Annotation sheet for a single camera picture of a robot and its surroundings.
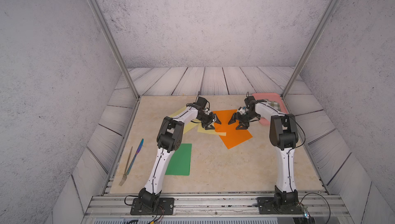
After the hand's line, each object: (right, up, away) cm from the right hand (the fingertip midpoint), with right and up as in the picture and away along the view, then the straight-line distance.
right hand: (232, 125), depth 100 cm
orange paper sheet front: (0, -7, -4) cm, 8 cm away
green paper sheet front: (-32, -20, -11) cm, 39 cm away
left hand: (-7, 0, -1) cm, 8 cm away
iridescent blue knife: (-59, -17, -10) cm, 62 cm away
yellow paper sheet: (-20, -3, -1) cm, 20 cm away
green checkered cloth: (+34, +13, +14) cm, 39 cm away
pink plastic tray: (+36, +20, +22) cm, 47 cm away
